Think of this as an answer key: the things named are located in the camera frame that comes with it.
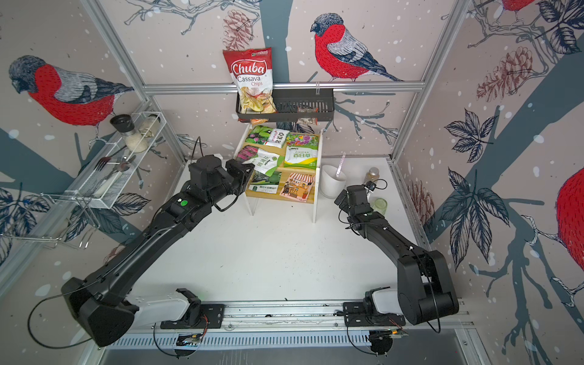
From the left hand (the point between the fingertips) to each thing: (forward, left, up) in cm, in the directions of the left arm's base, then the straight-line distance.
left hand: (260, 158), depth 69 cm
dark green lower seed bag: (+7, +3, -22) cm, 23 cm away
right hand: (+4, -32, -27) cm, 42 cm away
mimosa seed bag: (+15, +1, -4) cm, 16 cm away
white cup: (+10, -26, -27) cm, 38 cm away
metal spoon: (-1, +45, -3) cm, 45 cm away
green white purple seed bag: (+2, -1, -4) cm, 4 cm away
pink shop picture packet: (+6, -12, -22) cm, 26 cm away
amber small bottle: (+17, -46, -28) cm, 56 cm away
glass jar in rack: (+20, +45, -3) cm, 49 cm away
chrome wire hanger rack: (-19, +53, -1) cm, 56 cm away
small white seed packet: (+15, -4, -4) cm, 16 cm away
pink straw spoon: (+20, -31, -25) cm, 45 cm away
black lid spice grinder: (+11, +46, -2) cm, 47 cm away
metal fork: (-1, +51, -2) cm, 51 cm away
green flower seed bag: (+7, -13, -4) cm, 15 cm away
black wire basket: (+47, -9, -11) cm, 49 cm away
